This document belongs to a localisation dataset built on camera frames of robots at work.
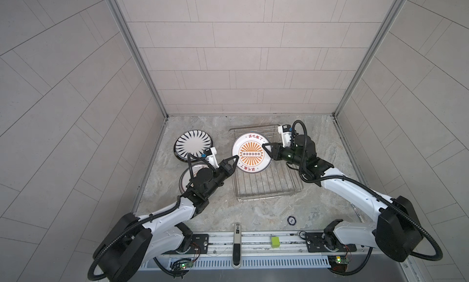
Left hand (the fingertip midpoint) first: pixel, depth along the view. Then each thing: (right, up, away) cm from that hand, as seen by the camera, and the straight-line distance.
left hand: (242, 157), depth 75 cm
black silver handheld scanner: (-2, -33, -11) cm, 35 cm away
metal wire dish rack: (+18, -13, +13) cm, 26 cm away
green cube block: (+13, -33, -4) cm, 36 cm away
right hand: (+9, +4, +1) cm, 10 cm away
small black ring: (+20, -27, +2) cm, 34 cm away
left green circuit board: (-20, -37, -11) cm, 43 cm away
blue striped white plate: (-28, +5, +26) cm, 38 cm away
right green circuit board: (+37, -39, -8) cm, 54 cm away
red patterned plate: (+5, 0, -1) cm, 5 cm away
